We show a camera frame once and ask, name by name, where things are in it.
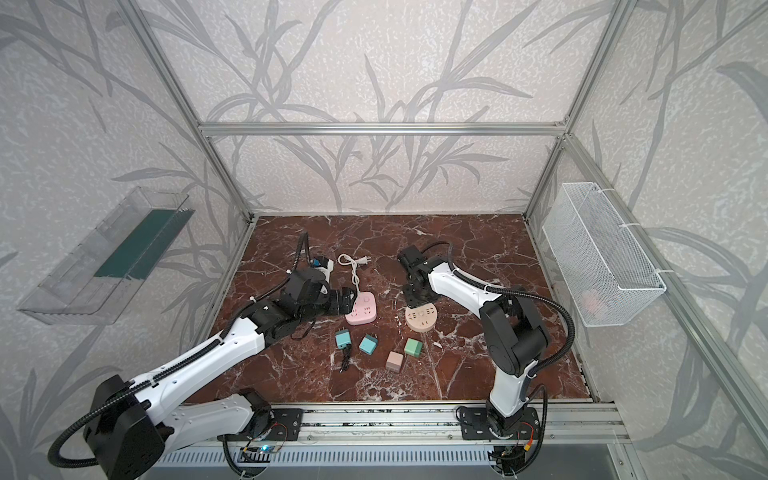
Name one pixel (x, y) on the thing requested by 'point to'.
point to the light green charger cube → (413, 347)
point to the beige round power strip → (421, 318)
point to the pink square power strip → (364, 311)
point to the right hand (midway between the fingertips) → (417, 291)
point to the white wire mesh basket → (604, 278)
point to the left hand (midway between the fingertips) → (350, 286)
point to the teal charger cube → (368, 344)
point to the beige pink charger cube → (394, 362)
